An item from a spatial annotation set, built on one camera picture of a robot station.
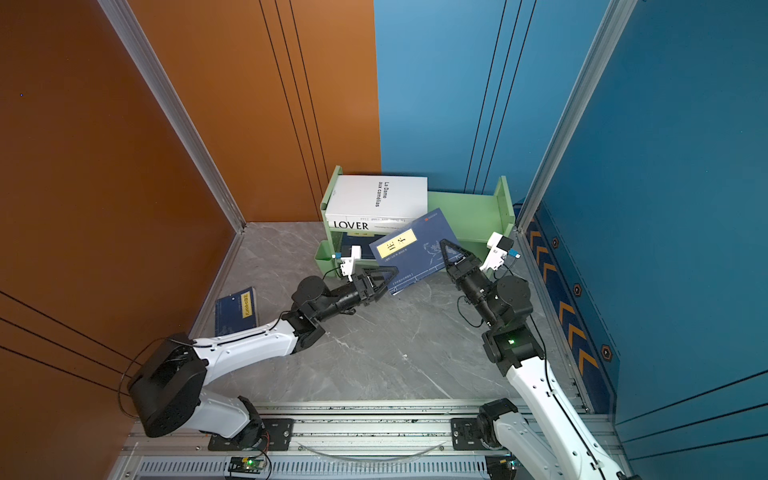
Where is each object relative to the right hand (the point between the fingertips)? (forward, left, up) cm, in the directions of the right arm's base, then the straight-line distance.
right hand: (435, 244), depth 63 cm
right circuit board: (-35, -16, -43) cm, 58 cm away
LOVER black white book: (+14, +10, -7) cm, 19 cm away
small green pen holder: (+20, +33, -29) cm, 48 cm away
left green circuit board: (-35, +45, -39) cm, 69 cm away
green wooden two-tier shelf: (+21, -14, -13) cm, 28 cm away
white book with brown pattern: (+22, +12, -4) cm, 25 cm away
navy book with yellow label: (+24, +20, -24) cm, 40 cm away
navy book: (+4, +60, -36) cm, 70 cm away
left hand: (-3, +8, -7) cm, 11 cm away
